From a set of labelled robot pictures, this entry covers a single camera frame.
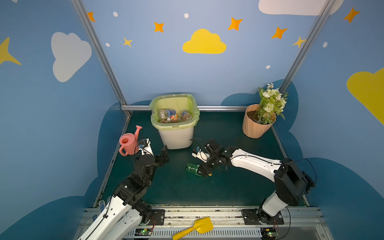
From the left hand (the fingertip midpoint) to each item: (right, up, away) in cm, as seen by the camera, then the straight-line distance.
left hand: (160, 148), depth 73 cm
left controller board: (-8, -40, -2) cm, 41 cm away
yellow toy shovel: (+21, -37, -1) cm, 43 cm away
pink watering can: (-22, +1, +15) cm, 27 cm away
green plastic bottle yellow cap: (+16, -13, +14) cm, 25 cm away
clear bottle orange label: (+3, +16, +22) cm, 27 cm away
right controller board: (+53, -42, -1) cm, 67 cm away
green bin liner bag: (+7, +27, +22) cm, 35 cm away
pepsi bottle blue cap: (+12, +17, +14) cm, 25 cm away
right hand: (+21, -11, +12) cm, 27 cm away
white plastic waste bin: (+6, +3, +16) cm, 17 cm away
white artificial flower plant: (+62, +25, +13) cm, 68 cm away
